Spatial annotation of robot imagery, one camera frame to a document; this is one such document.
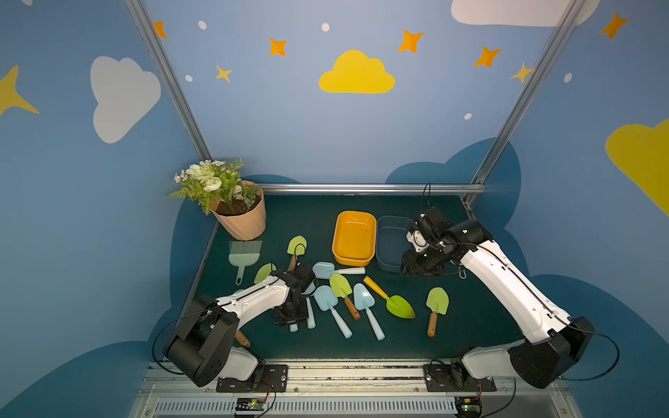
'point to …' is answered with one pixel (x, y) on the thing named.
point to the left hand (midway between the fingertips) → (298, 318)
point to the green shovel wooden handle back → (297, 246)
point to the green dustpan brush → (243, 253)
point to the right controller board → (468, 407)
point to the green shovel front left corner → (242, 339)
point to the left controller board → (249, 406)
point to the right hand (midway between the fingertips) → (410, 269)
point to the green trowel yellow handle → (395, 304)
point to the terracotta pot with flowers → (238, 204)
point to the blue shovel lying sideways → (324, 270)
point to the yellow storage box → (354, 238)
